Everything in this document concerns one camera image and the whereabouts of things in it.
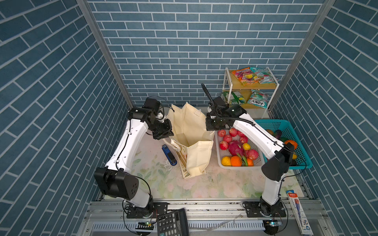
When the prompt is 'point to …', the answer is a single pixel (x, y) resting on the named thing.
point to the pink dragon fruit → (236, 148)
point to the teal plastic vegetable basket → (303, 162)
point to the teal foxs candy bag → (258, 98)
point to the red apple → (223, 145)
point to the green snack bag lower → (236, 98)
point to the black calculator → (173, 223)
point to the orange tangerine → (236, 161)
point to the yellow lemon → (226, 161)
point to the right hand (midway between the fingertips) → (205, 124)
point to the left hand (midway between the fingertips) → (174, 133)
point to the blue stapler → (169, 155)
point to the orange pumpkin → (295, 145)
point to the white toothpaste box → (299, 214)
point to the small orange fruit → (250, 162)
